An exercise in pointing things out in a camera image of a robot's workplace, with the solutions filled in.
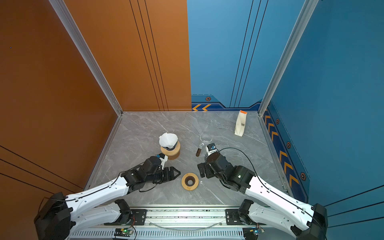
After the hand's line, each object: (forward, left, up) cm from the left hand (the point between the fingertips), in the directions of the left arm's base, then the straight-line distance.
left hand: (178, 175), depth 79 cm
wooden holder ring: (-1, -6, -8) cm, 10 cm away
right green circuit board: (-24, -37, -9) cm, 45 cm away
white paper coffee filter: (+18, +7, +6) cm, 21 cm away
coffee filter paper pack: (+38, -40, -1) cm, 55 cm away
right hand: (+2, -14, +8) cm, 17 cm away
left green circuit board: (-25, +25, -10) cm, 37 cm away
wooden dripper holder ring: (+13, +4, +1) cm, 14 cm away
